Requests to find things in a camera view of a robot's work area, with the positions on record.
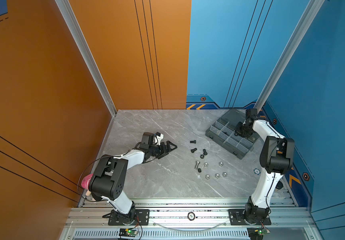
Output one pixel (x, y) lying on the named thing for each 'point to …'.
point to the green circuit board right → (262, 231)
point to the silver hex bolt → (197, 162)
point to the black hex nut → (202, 156)
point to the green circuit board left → (127, 232)
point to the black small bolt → (199, 170)
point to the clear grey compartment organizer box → (221, 132)
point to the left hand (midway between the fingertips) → (173, 148)
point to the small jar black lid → (279, 185)
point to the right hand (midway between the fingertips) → (235, 131)
